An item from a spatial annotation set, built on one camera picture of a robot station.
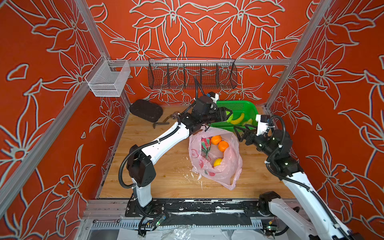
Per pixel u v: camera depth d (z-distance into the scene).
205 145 0.90
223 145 0.92
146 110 1.11
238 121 1.07
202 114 0.58
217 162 0.82
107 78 0.93
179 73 1.00
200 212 0.73
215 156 0.91
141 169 0.44
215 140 0.93
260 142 0.60
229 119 0.70
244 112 1.13
